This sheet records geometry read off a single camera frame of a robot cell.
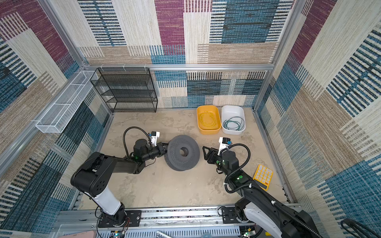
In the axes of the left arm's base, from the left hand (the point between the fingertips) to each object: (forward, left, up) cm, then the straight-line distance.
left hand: (173, 143), depth 87 cm
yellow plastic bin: (+27, -23, -10) cm, 37 cm away
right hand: (-6, -18, +3) cm, 19 cm away
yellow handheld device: (-16, -51, -10) cm, 54 cm away
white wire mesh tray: (+2, +53, +21) cm, 58 cm away
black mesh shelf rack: (+43, +37, +5) cm, 57 cm away
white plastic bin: (+35, -40, -10) cm, 54 cm away
